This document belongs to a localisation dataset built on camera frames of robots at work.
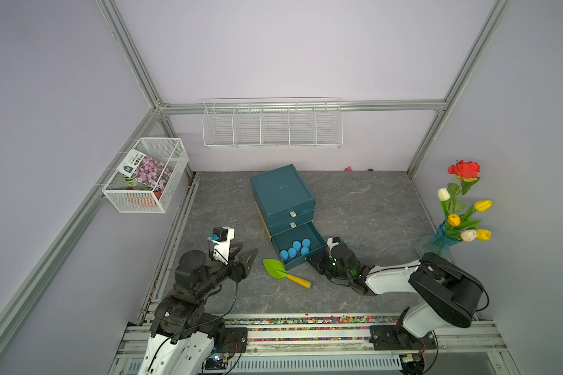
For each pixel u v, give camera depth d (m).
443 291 0.45
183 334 0.45
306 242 0.92
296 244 0.91
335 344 0.74
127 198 0.74
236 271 0.59
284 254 0.90
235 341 0.73
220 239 0.57
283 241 0.92
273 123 0.99
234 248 0.68
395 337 0.65
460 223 0.68
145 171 0.74
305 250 0.91
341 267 0.71
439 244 0.82
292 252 0.89
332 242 0.85
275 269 0.89
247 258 0.61
